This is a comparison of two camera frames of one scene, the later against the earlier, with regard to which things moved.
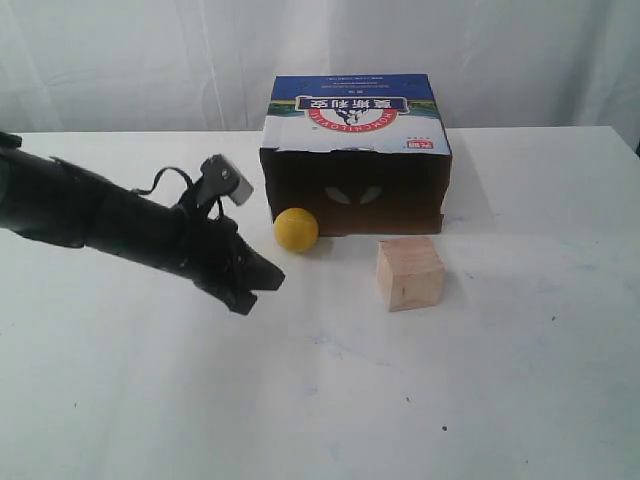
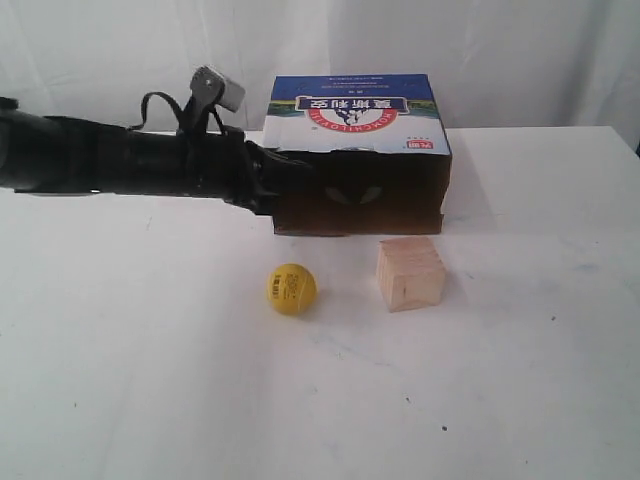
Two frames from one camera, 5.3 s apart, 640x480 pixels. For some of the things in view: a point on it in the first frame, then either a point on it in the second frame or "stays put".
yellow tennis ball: x=296 y=229 to x=292 y=289
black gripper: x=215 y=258 to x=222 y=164
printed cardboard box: x=365 y=154 stays put
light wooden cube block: x=409 y=273 stays put
